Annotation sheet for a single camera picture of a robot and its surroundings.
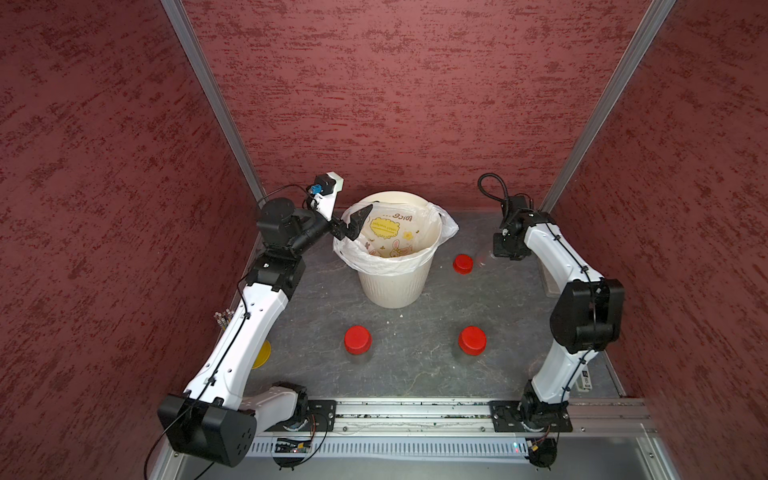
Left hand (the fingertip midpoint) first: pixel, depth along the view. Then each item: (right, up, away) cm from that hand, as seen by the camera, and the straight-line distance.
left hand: (352, 199), depth 67 cm
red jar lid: (+34, -18, +36) cm, 53 cm away
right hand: (+45, -14, +25) cm, 53 cm away
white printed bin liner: (+10, -8, +26) cm, 29 cm away
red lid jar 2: (+30, -35, +9) cm, 47 cm away
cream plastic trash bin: (+10, -25, +18) cm, 32 cm away
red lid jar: (+1, -36, +7) cm, 37 cm away
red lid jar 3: (+39, -16, +31) cm, 52 cm away
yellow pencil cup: (-27, -43, +16) cm, 53 cm away
